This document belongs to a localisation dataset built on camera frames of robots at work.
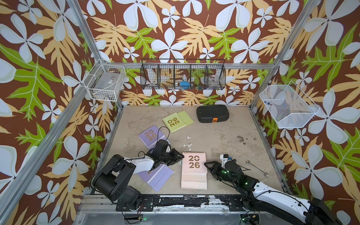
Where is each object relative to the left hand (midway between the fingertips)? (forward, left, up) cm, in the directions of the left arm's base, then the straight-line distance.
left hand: (185, 155), depth 86 cm
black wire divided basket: (+49, +1, +25) cm, 56 cm away
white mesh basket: (+21, -62, +22) cm, 69 cm away
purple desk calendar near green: (+16, +24, -3) cm, 29 cm away
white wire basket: (+35, +49, +28) cm, 67 cm away
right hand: (-7, -11, +1) cm, 13 cm away
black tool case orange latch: (+36, -22, -1) cm, 42 cm away
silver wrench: (-9, -49, -5) cm, 50 cm away
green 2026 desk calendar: (+31, +5, -4) cm, 31 cm away
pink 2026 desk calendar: (-4, -5, -2) cm, 7 cm away
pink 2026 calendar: (-13, -5, -4) cm, 14 cm away
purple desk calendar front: (-12, +17, -6) cm, 21 cm away
